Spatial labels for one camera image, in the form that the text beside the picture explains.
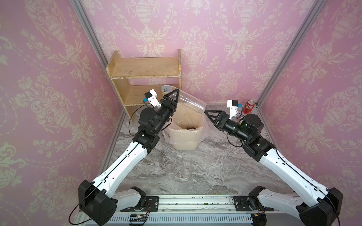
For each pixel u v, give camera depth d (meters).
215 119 0.56
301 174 0.43
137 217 0.73
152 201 0.75
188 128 1.03
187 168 0.87
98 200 0.37
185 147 0.91
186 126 1.01
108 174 0.42
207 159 0.90
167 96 0.58
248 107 1.08
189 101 0.60
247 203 0.72
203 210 0.73
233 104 0.60
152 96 0.59
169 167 0.89
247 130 0.55
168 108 0.57
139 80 1.07
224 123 0.57
